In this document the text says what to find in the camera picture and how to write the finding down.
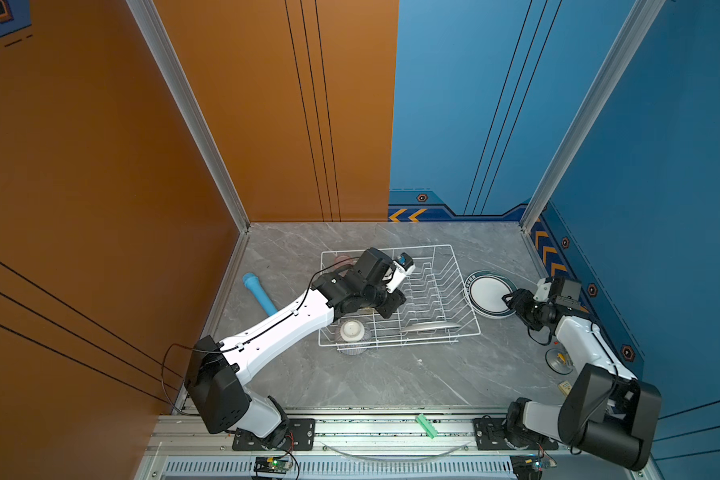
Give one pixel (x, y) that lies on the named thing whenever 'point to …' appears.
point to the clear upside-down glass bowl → (352, 337)
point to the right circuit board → (527, 466)
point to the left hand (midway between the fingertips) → (401, 293)
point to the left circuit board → (270, 465)
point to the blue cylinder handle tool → (252, 280)
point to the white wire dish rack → (437, 309)
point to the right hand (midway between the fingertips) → (508, 301)
